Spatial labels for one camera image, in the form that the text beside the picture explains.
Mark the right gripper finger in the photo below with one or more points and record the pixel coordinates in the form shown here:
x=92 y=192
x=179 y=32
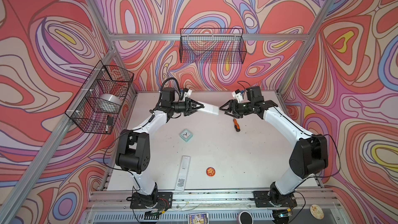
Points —
x=225 y=112
x=226 y=106

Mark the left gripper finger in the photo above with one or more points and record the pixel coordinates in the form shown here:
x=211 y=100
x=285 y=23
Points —
x=195 y=109
x=195 y=103

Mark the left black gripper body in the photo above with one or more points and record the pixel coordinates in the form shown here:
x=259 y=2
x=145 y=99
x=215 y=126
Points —
x=182 y=107

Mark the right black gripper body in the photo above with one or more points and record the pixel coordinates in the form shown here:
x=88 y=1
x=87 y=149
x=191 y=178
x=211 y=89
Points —
x=240 y=108

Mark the small white remote control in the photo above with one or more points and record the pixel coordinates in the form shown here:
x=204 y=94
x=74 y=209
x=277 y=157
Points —
x=209 y=109

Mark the orange black screwdriver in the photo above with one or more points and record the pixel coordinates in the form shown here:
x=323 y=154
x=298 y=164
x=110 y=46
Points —
x=236 y=125

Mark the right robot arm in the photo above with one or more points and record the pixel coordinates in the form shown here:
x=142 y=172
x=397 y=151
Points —
x=310 y=151

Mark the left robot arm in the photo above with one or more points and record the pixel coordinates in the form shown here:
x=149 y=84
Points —
x=133 y=151

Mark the long white remote control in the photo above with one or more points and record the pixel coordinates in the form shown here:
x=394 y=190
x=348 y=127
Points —
x=183 y=174

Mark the mint green alarm clock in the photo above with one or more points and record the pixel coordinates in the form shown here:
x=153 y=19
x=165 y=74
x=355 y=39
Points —
x=186 y=135

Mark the red round badge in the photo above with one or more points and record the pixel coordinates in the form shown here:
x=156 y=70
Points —
x=210 y=171

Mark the small black item in basket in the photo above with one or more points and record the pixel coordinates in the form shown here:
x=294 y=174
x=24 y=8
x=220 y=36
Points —
x=109 y=121

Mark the white roll in basket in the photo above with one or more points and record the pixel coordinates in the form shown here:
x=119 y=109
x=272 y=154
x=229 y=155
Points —
x=109 y=103

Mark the colourful printed card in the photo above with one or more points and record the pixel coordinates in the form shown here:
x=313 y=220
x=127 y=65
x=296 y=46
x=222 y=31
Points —
x=198 y=218

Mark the beige round disc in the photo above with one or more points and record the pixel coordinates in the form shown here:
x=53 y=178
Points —
x=317 y=212

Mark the back black wire basket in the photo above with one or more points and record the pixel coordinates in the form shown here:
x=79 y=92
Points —
x=212 y=45

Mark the black wire basket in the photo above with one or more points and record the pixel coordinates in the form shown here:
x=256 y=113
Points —
x=212 y=45
x=83 y=110

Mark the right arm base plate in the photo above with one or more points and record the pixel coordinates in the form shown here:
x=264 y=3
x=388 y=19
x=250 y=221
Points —
x=274 y=199

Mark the left black wire basket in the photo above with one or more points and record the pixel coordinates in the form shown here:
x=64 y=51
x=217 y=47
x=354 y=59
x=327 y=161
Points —
x=83 y=110

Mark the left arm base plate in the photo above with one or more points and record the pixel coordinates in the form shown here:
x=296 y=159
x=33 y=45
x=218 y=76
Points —
x=158 y=200

